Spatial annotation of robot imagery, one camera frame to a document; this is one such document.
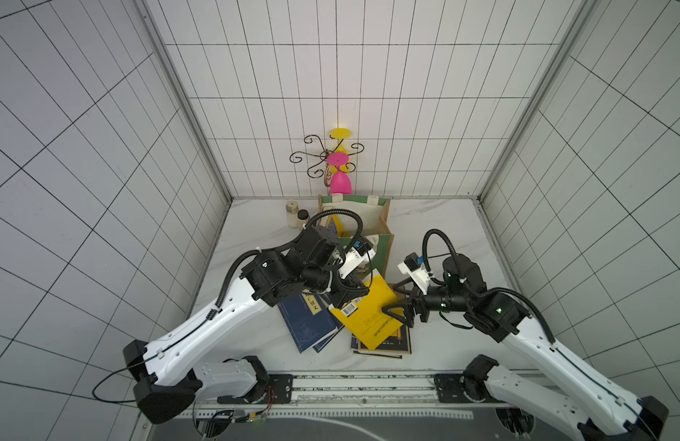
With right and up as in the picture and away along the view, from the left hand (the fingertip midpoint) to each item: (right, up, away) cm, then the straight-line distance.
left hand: (355, 295), depth 62 cm
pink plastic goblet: (-4, +31, +32) cm, 45 cm away
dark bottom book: (+13, -16, +12) cm, 24 cm away
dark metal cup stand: (-11, +33, +22) cm, 41 cm away
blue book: (-4, -7, +1) cm, 8 cm away
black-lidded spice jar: (-18, +19, +39) cm, 47 cm away
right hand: (+9, -1, +7) cm, 11 cm away
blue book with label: (-14, -14, +23) cm, 31 cm away
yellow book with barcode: (+2, -5, 0) cm, 5 cm away
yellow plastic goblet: (-4, +49, +36) cm, 61 cm away
